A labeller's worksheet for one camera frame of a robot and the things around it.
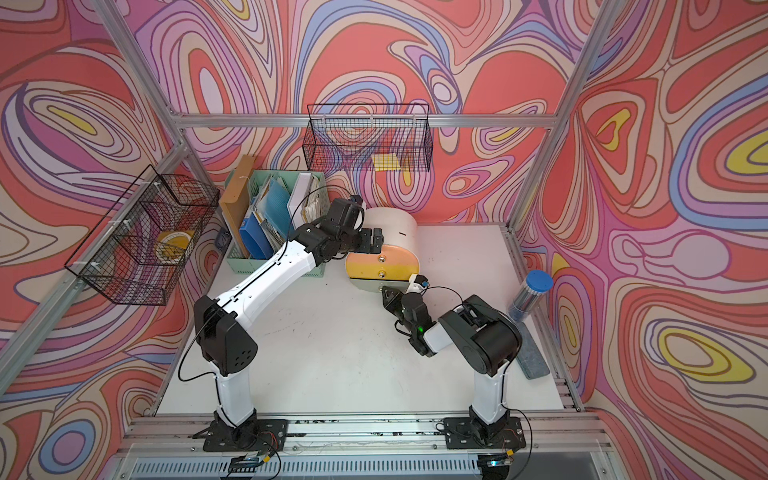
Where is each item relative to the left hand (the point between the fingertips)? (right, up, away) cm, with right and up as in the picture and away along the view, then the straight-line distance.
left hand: (373, 237), depth 83 cm
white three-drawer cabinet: (+8, +3, +5) cm, 10 cm away
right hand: (+3, -18, +11) cm, 21 cm away
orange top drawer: (+4, -5, +1) cm, 6 cm away
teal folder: (-30, +10, +9) cm, 33 cm away
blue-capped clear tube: (+43, -16, -2) cm, 46 cm away
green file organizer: (-41, +20, +19) cm, 49 cm away
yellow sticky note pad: (+4, +24, +8) cm, 25 cm away
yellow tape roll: (-48, -3, -13) cm, 50 cm away
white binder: (-22, +11, +7) cm, 25 cm away
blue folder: (-38, 0, +10) cm, 39 cm away
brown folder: (-40, +9, -2) cm, 41 cm away
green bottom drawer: (-1, -15, +12) cm, 19 cm away
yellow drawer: (+7, -10, +5) cm, 13 cm away
